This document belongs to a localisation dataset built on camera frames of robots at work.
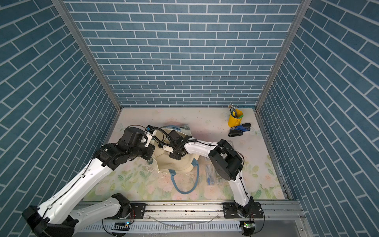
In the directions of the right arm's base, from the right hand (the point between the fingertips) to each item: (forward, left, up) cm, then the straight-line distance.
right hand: (175, 152), depth 94 cm
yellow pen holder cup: (+25, -38, +4) cm, 46 cm away
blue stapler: (+24, -47, +1) cm, 53 cm away
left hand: (-9, +5, +19) cm, 22 cm away
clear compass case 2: (-14, -28, -2) cm, 31 cm away
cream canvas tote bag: (-9, -9, +3) cm, 13 cm away
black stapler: (+18, -40, +1) cm, 44 cm away
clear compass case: (-13, -23, -1) cm, 26 cm away
